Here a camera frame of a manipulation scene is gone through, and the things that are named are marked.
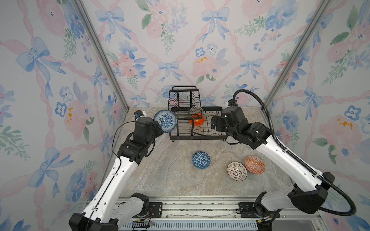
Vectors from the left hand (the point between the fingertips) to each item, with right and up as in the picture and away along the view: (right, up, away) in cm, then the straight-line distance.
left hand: (159, 122), depth 72 cm
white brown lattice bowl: (+44, -29, +13) cm, 54 cm away
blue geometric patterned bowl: (+23, -23, +18) cm, 37 cm away
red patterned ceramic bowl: (+55, -26, +15) cm, 63 cm away
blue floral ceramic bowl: (+4, +1, +2) cm, 4 cm away
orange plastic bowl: (+22, 0, +34) cm, 40 cm away
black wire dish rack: (+18, +1, +11) cm, 21 cm away
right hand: (+30, +2, -1) cm, 30 cm away
